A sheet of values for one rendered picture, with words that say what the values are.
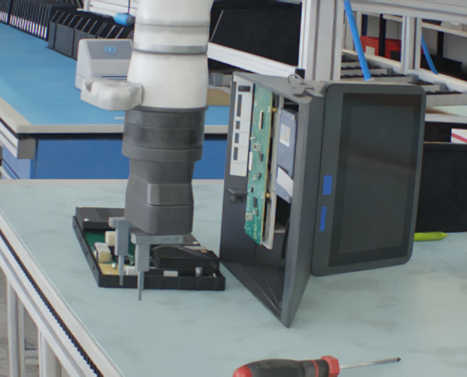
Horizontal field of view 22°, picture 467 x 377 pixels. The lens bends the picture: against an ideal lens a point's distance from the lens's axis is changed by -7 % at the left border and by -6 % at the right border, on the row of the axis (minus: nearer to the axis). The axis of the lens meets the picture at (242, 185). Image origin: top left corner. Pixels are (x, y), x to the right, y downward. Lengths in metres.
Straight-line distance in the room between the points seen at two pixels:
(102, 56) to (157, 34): 2.24
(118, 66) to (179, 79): 2.22
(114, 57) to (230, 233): 2.03
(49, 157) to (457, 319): 1.71
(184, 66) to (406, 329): 0.32
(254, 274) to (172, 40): 0.32
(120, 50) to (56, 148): 0.67
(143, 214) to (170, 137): 0.08
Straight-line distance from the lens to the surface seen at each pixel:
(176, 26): 1.13
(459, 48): 8.82
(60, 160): 2.81
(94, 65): 3.33
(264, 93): 1.27
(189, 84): 1.13
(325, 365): 1.01
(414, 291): 1.33
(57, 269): 1.31
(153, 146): 1.14
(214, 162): 2.92
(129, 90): 1.11
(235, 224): 1.37
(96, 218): 1.44
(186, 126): 1.14
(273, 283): 1.30
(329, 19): 2.89
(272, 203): 1.27
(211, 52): 3.42
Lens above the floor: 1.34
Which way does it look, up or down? 11 degrees down
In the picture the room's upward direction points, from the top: 4 degrees clockwise
